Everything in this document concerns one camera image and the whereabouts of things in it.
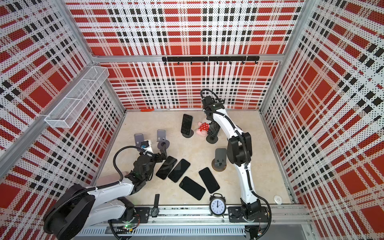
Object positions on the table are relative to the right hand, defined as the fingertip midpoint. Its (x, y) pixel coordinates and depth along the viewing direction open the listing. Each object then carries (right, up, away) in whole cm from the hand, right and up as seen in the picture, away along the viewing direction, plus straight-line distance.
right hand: (218, 118), depth 97 cm
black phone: (-24, -32, -7) cm, 41 cm away
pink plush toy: (-10, -7, +5) cm, 13 cm away
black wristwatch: (-35, -48, -21) cm, 63 cm away
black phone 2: (-21, -4, +3) cm, 22 cm away
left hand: (-36, -18, -11) cm, 41 cm away
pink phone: (-65, -37, -9) cm, 76 cm away
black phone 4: (-16, -40, -14) cm, 45 cm away
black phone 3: (-6, -36, -12) cm, 39 cm away
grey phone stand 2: (-38, -17, +4) cm, 42 cm away
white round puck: (+30, -44, -18) cm, 57 cm away
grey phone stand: (-52, -13, -1) cm, 54 cm away
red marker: (-58, +8, +31) cm, 66 cm away
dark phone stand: (-18, -11, +8) cm, 23 cm away
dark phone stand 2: (-3, -15, +7) cm, 17 cm away
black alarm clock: (-3, -45, -22) cm, 51 cm away
